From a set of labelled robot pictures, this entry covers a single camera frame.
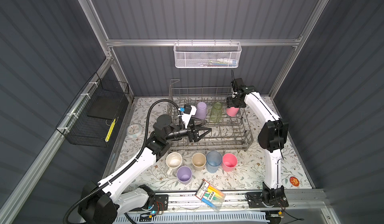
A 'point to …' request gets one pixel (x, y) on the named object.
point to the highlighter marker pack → (211, 195)
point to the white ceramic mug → (174, 160)
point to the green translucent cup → (216, 112)
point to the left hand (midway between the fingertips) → (209, 126)
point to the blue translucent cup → (213, 160)
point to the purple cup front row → (184, 174)
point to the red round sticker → (294, 181)
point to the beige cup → (198, 160)
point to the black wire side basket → (89, 120)
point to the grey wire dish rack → (227, 132)
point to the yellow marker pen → (110, 131)
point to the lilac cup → (201, 113)
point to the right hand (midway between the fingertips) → (234, 105)
